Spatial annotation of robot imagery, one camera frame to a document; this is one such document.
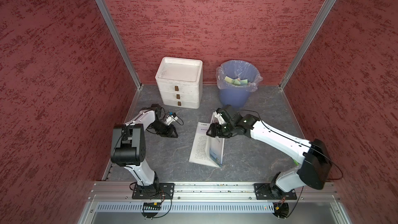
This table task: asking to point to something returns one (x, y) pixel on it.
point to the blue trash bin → (237, 96)
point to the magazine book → (207, 150)
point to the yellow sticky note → (228, 79)
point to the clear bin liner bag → (238, 74)
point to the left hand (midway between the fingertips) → (173, 138)
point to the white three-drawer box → (180, 82)
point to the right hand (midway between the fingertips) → (210, 137)
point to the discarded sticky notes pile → (238, 82)
